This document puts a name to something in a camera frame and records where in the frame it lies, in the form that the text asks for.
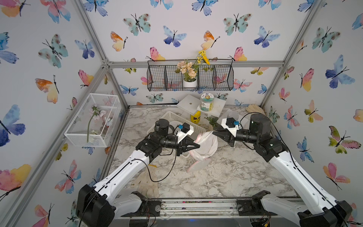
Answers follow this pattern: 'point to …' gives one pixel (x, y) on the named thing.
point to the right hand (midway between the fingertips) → (216, 128)
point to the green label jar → (207, 102)
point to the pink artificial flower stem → (96, 113)
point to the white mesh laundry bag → (207, 141)
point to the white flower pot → (189, 84)
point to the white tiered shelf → (190, 104)
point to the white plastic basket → (176, 120)
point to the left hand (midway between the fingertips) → (198, 145)
